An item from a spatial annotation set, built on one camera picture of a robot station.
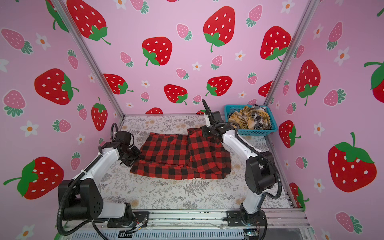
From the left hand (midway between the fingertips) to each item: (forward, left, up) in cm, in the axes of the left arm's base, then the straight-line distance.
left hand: (141, 156), depth 88 cm
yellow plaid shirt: (+31, -71, +1) cm, 78 cm away
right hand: (+15, -38, +8) cm, 41 cm away
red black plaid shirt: (+4, -18, -8) cm, 20 cm away
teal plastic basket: (+21, -82, -3) cm, 85 cm away
